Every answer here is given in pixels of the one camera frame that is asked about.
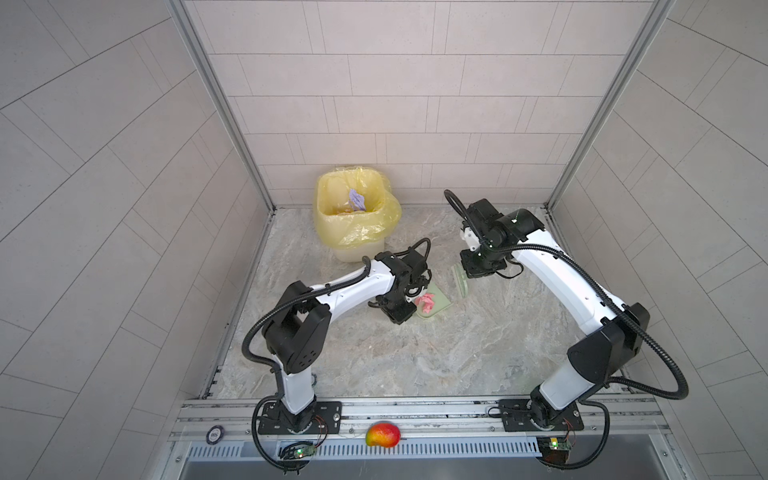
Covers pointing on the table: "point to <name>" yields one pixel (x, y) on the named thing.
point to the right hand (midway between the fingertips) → (466, 272)
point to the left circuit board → (297, 450)
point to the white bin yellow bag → (355, 236)
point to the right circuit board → (554, 449)
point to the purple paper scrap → (357, 200)
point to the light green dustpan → (440, 300)
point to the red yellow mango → (383, 435)
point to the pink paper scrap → (426, 301)
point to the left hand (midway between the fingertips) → (407, 316)
